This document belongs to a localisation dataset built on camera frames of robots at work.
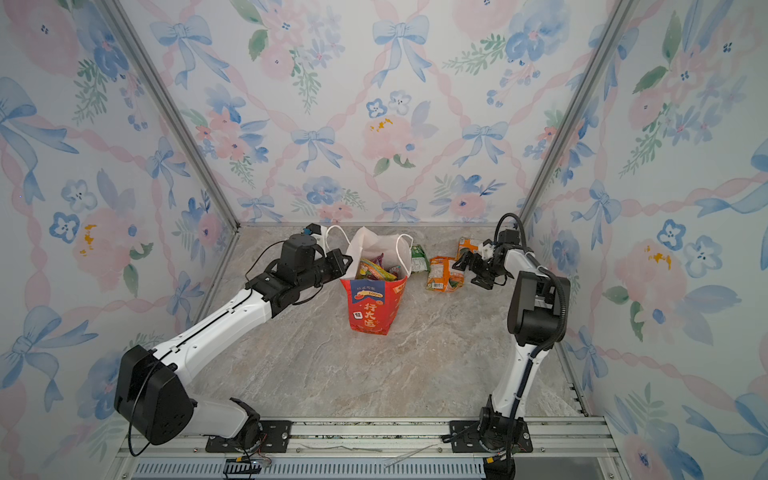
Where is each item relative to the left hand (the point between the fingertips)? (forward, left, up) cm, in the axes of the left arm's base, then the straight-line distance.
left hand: (356, 255), depth 78 cm
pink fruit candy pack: (+1, -3, -7) cm, 7 cm away
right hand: (+11, -34, -21) cm, 41 cm away
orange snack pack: (+10, -27, -23) cm, 37 cm away
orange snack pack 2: (+25, -37, -22) cm, 50 cm away
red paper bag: (-9, -4, -10) cm, 14 cm away
